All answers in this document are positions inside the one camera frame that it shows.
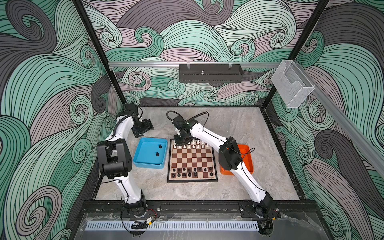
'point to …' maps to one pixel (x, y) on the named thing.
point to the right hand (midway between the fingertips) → (178, 143)
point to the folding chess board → (193, 162)
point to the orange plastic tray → (246, 159)
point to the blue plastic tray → (151, 153)
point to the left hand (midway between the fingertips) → (148, 128)
